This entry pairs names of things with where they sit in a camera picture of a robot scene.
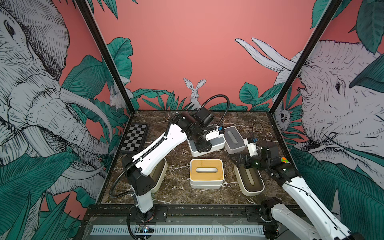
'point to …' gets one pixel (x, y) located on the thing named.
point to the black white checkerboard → (134, 138)
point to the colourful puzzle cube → (284, 160)
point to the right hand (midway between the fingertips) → (235, 154)
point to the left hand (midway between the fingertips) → (207, 142)
